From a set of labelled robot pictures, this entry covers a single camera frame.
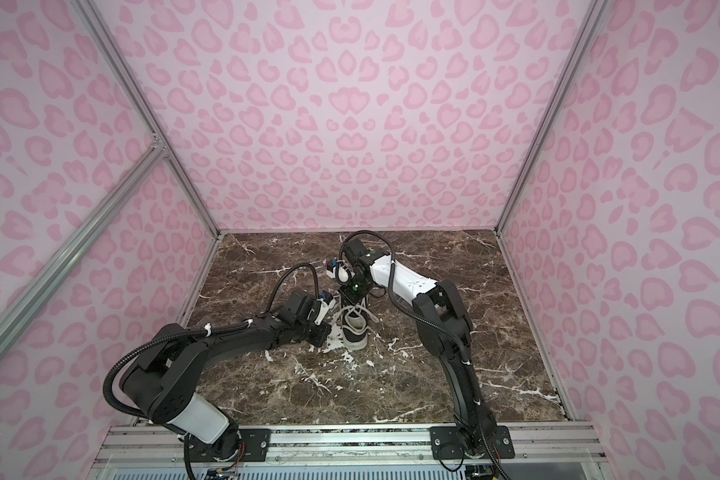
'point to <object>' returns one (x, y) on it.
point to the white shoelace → (354, 309)
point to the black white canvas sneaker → (355, 329)
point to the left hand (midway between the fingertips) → (332, 326)
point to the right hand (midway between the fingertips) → (348, 295)
